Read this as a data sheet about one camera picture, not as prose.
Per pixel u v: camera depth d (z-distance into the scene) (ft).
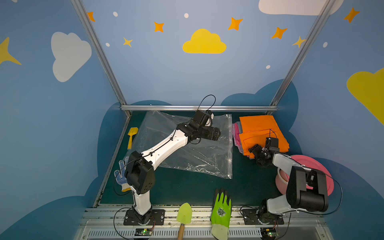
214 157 2.97
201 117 2.02
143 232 2.33
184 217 2.46
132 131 3.53
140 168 1.58
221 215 2.45
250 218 2.44
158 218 2.42
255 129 3.32
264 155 2.31
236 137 3.41
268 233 2.35
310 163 2.42
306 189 1.47
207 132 2.37
